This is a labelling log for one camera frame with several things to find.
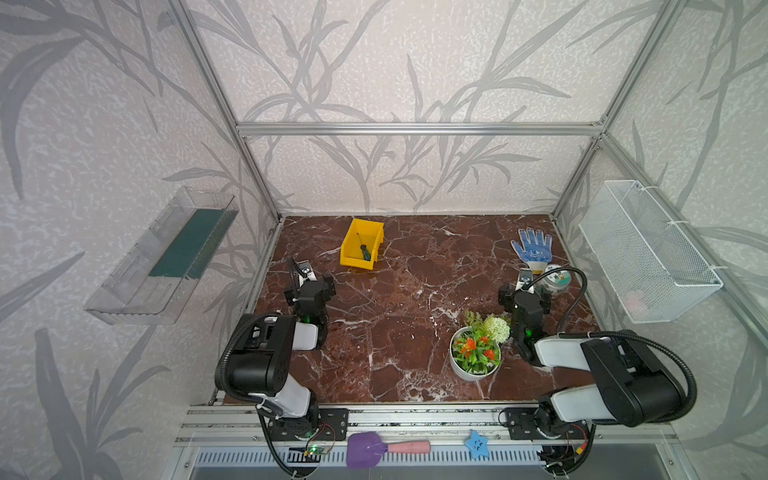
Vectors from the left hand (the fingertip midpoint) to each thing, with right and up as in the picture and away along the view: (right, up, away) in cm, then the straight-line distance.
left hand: (312, 267), depth 93 cm
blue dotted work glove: (+78, +5, +16) cm, 80 cm away
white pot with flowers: (+46, -17, -25) cm, 54 cm away
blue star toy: (+47, -40, -22) cm, 66 cm away
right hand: (+67, -3, -2) cm, 67 cm away
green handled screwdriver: (+14, +6, +16) cm, 22 cm away
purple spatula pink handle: (+20, -41, -23) cm, 51 cm away
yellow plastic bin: (+12, +11, +20) cm, 26 cm away
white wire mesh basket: (+82, +2, -30) cm, 88 cm away
